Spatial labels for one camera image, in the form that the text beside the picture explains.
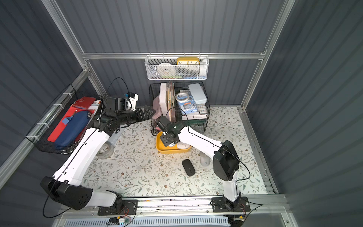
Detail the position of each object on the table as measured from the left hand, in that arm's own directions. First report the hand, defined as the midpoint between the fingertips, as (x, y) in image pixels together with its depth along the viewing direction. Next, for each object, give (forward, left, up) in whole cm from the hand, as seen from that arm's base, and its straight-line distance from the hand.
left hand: (150, 112), depth 72 cm
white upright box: (+19, -4, -7) cm, 20 cm away
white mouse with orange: (-1, -16, -32) cm, 35 cm away
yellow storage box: (-4, -2, -31) cm, 31 cm away
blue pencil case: (-7, +36, -2) cm, 37 cm away
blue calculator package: (+16, -20, -11) cm, 28 cm away
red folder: (+9, +41, -2) cm, 42 cm away
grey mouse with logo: (-12, -30, -31) cm, 45 cm away
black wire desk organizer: (+10, -26, -19) cm, 34 cm away
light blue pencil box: (+28, -28, -10) cm, 41 cm away
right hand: (-4, -11, -20) cm, 23 cm away
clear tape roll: (+25, -16, -11) cm, 32 cm away
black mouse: (-17, -20, -31) cm, 40 cm away
